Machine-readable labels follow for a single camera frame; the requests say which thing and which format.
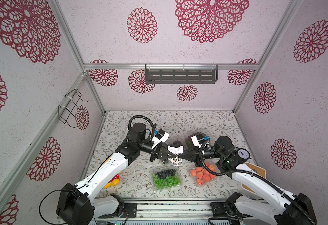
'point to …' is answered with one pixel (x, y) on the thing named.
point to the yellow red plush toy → (114, 182)
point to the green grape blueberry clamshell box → (166, 177)
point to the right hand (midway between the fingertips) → (178, 156)
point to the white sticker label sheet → (175, 150)
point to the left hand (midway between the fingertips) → (174, 156)
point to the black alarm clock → (242, 155)
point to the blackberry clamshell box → (175, 161)
